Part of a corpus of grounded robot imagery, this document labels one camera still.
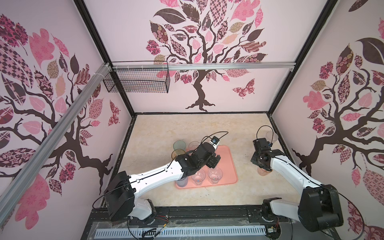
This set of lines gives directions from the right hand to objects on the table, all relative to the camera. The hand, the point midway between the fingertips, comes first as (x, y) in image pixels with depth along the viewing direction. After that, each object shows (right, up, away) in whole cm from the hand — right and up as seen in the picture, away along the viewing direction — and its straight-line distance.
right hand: (258, 159), depth 87 cm
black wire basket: (-75, +52, +7) cm, 92 cm away
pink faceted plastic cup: (+2, -7, -2) cm, 8 cm away
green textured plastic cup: (-48, +8, +3) cm, 49 cm away
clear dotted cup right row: (+12, +14, +10) cm, 21 cm away
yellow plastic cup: (-49, +5, -3) cm, 49 cm away
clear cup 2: (-26, -9, -2) cm, 28 cm away
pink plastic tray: (-20, -10, +4) cm, 22 cm away
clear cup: (-36, -11, -1) cm, 37 cm away
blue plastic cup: (-45, -12, -5) cm, 47 cm away
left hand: (-29, +5, -9) cm, 31 cm away
